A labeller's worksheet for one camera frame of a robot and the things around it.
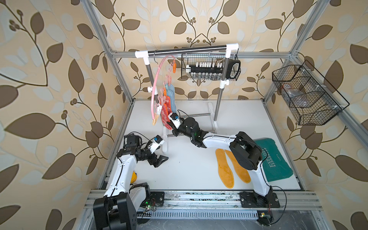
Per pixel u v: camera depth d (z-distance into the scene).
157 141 0.71
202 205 0.74
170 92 0.81
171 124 0.77
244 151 0.54
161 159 0.72
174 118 0.74
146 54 0.58
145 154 0.69
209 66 0.82
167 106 0.83
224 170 0.84
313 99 0.72
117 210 0.41
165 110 0.78
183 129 0.77
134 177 0.81
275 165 0.81
